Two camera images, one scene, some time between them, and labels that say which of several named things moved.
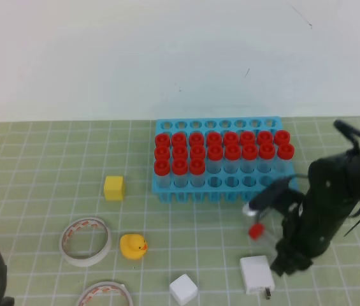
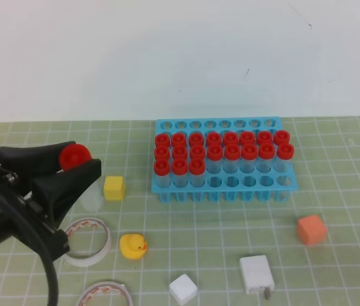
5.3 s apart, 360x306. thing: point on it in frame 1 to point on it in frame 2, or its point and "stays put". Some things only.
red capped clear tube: [269, 234] to [72, 154]
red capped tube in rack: [247, 138] stays put
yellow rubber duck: [133, 246] stays put
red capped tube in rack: [215, 157] stays put
